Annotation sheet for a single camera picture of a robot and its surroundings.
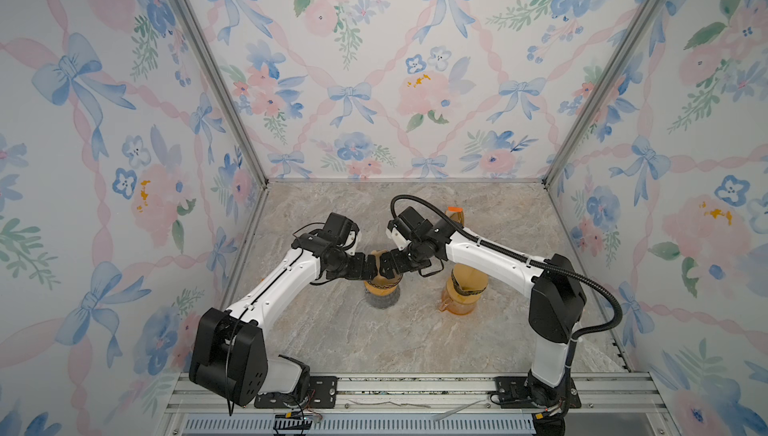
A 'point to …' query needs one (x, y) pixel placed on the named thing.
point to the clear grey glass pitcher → (382, 302)
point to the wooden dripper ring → (380, 291)
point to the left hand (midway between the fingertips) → (364, 269)
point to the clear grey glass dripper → (370, 283)
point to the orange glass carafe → (460, 304)
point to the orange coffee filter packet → (457, 214)
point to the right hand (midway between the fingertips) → (392, 265)
